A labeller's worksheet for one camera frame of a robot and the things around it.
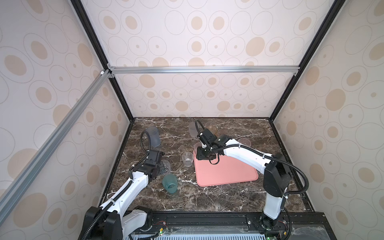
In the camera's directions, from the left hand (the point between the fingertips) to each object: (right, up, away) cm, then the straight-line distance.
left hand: (163, 165), depth 85 cm
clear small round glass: (+14, +2, +10) cm, 17 cm away
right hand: (+20, +5, 0) cm, 21 cm away
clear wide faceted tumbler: (+1, -3, +6) cm, 7 cm away
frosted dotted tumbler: (+16, +22, +21) cm, 34 cm away
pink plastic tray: (+39, -5, +7) cm, 40 cm away
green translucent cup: (+4, -10, 0) cm, 11 cm away
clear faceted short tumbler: (+54, +12, +21) cm, 59 cm away
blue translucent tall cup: (-8, +15, +13) cm, 22 cm away
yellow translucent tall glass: (+31, +23, +27) cm, 47 cm away
